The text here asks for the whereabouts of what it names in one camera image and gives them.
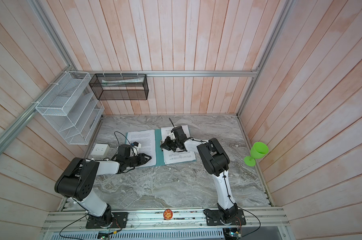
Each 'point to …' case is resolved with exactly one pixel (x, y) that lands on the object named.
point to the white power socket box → (100, 151)
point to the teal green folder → (159, 155)
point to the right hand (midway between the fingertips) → (160, 145)
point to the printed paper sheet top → (146, 138)
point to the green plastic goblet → (258, 151)
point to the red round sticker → (168, 214)
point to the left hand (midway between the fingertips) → (149, 160)
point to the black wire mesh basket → (120, 86)
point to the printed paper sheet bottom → (172, 157)
